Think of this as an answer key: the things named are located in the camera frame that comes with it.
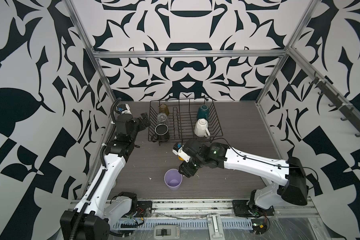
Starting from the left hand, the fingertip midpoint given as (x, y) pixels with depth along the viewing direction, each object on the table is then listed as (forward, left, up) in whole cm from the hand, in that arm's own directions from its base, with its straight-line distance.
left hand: (138, 113), depth 75 cm
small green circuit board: (-45, -56, -30) cm, 78 cm away
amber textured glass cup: (+21, -10, -21) cm, 31 cm away
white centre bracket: (-46, -35, -27) cm, 64 cm away
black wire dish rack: (+18, -26, -30) cm, 44 cm away
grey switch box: (-46, -13, -26) cm, 55 cm away
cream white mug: (+2, -33, -19) cm, 38 cm away
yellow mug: (-22, -20, -5) cm, 30 cm away
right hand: (-23, -21, -14) cm, 34 cm away
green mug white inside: (+15, -36, -18) cm, 44 cm away
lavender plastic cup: (-23, -16, -29) cm, 41 cm away
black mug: (-1, -10, -19) cm, 21 cm away
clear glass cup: (+11, -10, -19) cm, 24 cm away
